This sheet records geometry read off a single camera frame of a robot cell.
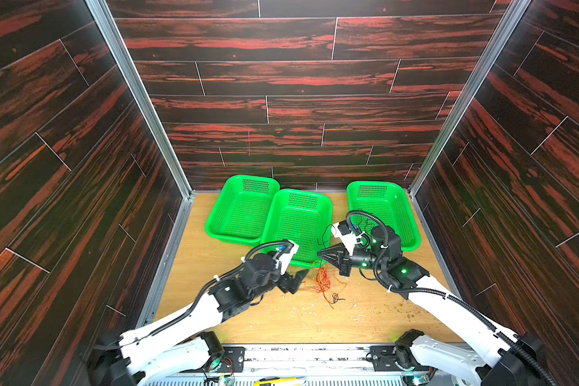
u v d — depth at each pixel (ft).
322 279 2.63
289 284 2.09
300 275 2.10
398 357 2.18
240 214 3.65
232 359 2.41
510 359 1.27
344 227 1.99
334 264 2.19
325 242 2.20
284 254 1.99
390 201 3.74
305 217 3.45
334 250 2.16
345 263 2.03
